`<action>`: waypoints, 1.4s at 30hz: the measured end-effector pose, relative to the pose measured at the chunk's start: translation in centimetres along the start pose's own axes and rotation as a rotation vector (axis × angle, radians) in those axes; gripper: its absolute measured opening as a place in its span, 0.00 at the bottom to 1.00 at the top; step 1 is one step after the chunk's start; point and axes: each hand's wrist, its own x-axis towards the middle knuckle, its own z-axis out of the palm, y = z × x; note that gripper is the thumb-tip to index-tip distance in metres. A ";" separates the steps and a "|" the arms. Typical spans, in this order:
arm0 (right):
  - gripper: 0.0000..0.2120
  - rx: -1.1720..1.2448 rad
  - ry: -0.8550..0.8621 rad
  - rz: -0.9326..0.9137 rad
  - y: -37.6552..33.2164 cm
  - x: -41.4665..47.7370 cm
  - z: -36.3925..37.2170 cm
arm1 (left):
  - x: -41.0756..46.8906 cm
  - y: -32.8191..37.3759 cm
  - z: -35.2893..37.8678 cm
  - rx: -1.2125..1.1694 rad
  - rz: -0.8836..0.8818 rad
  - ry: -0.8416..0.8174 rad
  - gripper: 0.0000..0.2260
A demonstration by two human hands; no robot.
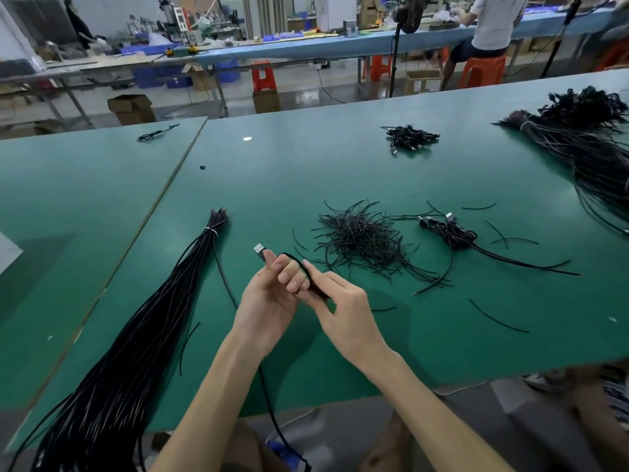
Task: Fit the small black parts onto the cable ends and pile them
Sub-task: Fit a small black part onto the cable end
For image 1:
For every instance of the person's right hand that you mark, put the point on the person's right hand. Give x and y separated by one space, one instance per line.
349 324

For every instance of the person's left hand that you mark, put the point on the person's left hand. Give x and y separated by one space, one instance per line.
263 309

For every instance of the person's left forearm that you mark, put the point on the person's left forearm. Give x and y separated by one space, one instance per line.
211 418

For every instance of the person's right forearm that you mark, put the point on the person's right forearm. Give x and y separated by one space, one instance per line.
437 423

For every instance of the person's right leg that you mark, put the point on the person's right leg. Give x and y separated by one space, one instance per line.
599 418

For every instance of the blue plastic item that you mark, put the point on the blue plastic item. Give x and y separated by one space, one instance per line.
283 453

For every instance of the small cardboard box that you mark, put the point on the small cardboard box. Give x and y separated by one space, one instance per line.
266 101

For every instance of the red plastic stool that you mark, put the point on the red plastic stool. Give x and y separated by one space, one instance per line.
263 77

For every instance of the open cardboard box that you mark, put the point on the open cardboard box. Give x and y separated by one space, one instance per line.
132 110

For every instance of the orange plastic stool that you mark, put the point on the orange plastic stool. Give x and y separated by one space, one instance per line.
379 67
612 56
484 72

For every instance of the large white box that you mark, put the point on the large white box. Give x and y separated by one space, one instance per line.
8 253

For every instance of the long blue workbench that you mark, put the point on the long blue workbench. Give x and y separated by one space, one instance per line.
334 44

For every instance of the black fan on stand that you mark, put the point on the black fan on stand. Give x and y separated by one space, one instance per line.
410 12

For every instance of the black tripod stand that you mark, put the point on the black tripod stand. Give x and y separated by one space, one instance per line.
562 34

